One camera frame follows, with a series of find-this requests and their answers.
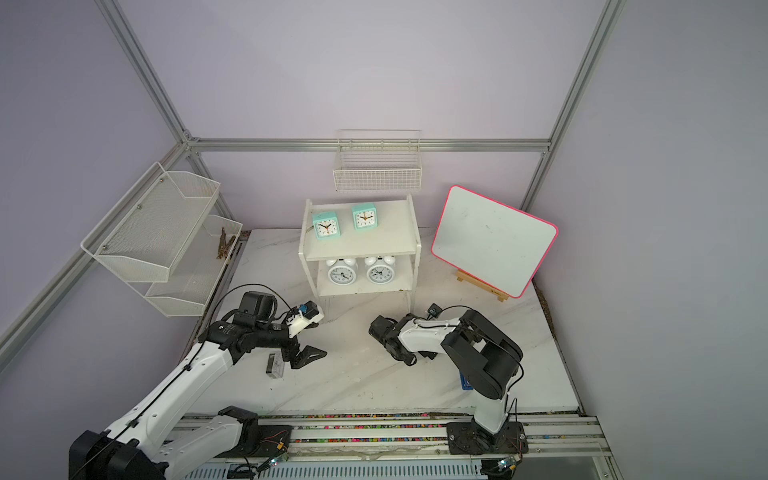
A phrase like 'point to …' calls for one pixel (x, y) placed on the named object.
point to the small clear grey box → (275, 366)
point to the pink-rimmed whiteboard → (497, 244)
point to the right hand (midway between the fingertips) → (427, 332)
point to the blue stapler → (465, 383)
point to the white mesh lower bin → (195, 271)
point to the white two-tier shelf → (360, 246)
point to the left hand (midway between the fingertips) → (316, 340)
